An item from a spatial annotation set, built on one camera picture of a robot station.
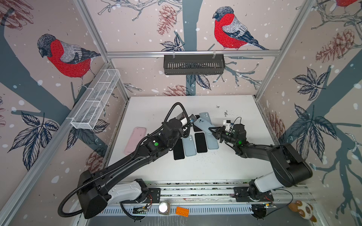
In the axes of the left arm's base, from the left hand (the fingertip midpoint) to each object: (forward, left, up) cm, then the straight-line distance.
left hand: (183, 115), depth 73 cm
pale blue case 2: (-4, -3, -29) cm, 30 cm away
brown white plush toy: (-39, -59, -25) cm, 75 cm away
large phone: (0, -20, -29) cm, 35 cm away
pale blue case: (+8, -13, -21) cm, 26 cm away
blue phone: (-2, -11, -27) cm, 30 cm away
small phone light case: (+22, -17, -30) cm, 41 cm away
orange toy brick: (-39, 0, -27) cm, 48 cm away
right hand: (+2, -16, -15) cm, 22 cm away
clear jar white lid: (-39, +8, -17) cm, 43 cm away
